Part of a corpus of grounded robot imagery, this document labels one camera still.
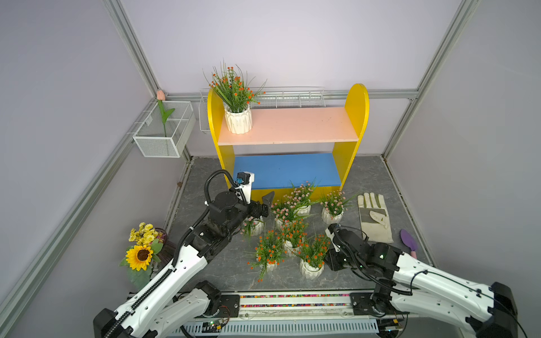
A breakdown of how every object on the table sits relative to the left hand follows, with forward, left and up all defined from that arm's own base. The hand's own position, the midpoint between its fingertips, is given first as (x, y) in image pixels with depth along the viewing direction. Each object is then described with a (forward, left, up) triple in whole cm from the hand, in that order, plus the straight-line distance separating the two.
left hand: (262, 190), depth 70 cm
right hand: (-17, -21, -21) cm, 34 cm away
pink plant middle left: (-1, -7, -14) cm, 16 cm away
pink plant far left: (-4, +6, -19) cm, 21 cm away
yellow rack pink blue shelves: (+47, -15, -26) cm, 56 cm away
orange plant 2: (-17, -1, -14) cm, 22 cm away
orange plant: (-10, -10, -15) cm, 21 cm away
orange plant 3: (-17, -16, -15) cm, 28 cm away
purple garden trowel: (-10, -61, -29) cm, 68 cm away
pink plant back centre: (+4, -14, -14) cm, 20 cm away
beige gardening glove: (+1, -50, -28) cm, 57 cm away
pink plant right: (+1, -28, -16) cm, 32 cm away
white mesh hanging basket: (+28, +44, +3) cm, 53 cm away
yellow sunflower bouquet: (-17, +38, -6) cm, 42 cm away
